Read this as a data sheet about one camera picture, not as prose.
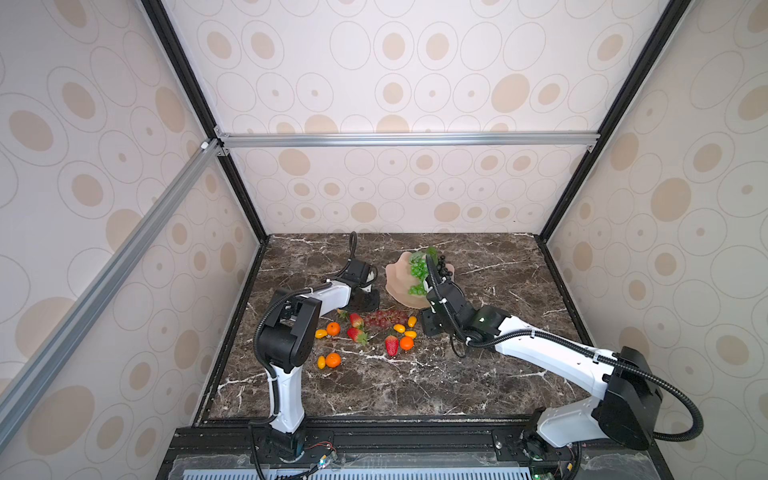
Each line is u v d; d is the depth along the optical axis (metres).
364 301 0.88
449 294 0.60
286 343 0.52
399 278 1.03
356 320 0.94
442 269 1.00
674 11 0.67
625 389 0.41
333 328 0.92
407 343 0.90
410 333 0.92
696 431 0.39
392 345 0.89
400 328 0.94
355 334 0.91
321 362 0.86
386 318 0.94
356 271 0.81
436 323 0.72
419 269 1.04
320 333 0.92
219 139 0.90
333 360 0.86
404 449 0.75
